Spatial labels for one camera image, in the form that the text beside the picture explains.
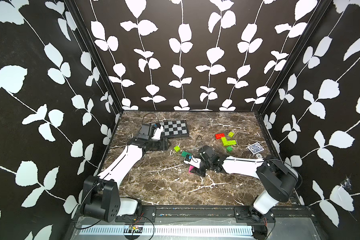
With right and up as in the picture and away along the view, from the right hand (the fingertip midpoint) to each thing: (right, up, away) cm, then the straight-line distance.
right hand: (191, 165), depth 88 cm
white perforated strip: (-11, -26, -18) cm, 33 cm away
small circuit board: (-29, -26, -18) cm, 43 cm away
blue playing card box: (+44, +9, +10) cm, 46 cm away
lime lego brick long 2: (+27, +12, +13) cm, 33 cm away
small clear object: (+44, +4, +8) cm, 45 cm away
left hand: (-14, +15, -3) cm, 21 cm away
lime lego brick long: (+24, +13, +13) cm, 30 cm away
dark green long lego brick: (-4, +5, +7) cm, 10 cm away
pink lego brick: (-1, -1, -3) cm, 4 cm away
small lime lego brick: (+30, +18, +18) cm, 39 cm away
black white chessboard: (-11, +21, +18) cm, 30 cm away
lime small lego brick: (-9, +9, +10) cm, 16 cm away
